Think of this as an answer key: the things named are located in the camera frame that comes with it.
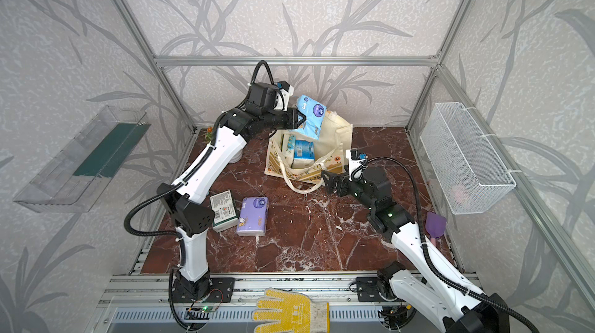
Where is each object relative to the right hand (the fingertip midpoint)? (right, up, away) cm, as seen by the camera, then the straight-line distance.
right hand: (333, 168), depth 75 cm
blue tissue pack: (-10, +4, +19) cm, 22 cm away
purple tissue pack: (-29, -19, +10) cm, 36 cm away
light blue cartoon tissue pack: (-6, +19, +3) cm, 20 cm away
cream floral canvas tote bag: (+2, +11, +6) cm, 13 cm away
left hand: (-9, +17, +1) cm, 19 cm away
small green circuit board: (-40, -43, -4) cm, 59 cm away
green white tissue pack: (-16, +6, +17) cm, 24 cm away
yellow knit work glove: (-12, -44, -5) cm, 46 cm away
